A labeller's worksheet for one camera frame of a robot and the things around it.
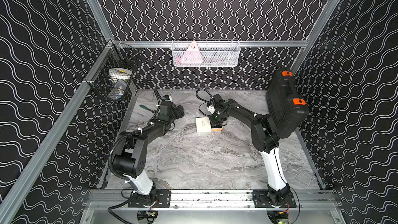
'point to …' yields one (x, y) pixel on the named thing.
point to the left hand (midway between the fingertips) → (178, 106)
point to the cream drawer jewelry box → (203, 124)
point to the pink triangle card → (192, 54)
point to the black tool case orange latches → (288, 111)
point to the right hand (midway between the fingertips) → (213, 122)
